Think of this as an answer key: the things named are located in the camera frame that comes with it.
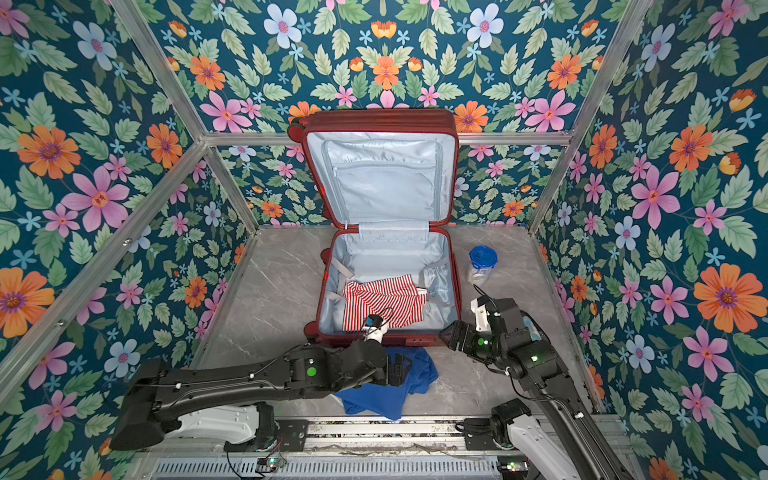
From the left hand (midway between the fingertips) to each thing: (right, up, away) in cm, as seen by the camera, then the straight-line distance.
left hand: (406, 365), depth 68 cm
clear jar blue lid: (+25, +24, +27) cm, 44 cm away
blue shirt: (-5, -14, +11) cm, 18 cm away
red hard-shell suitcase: (-6, +47, +22) cm, 53 cm away
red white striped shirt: (-3, +12, +26) cm, 29 cm away
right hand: (+10, +5, +4) cm, 12 cm away
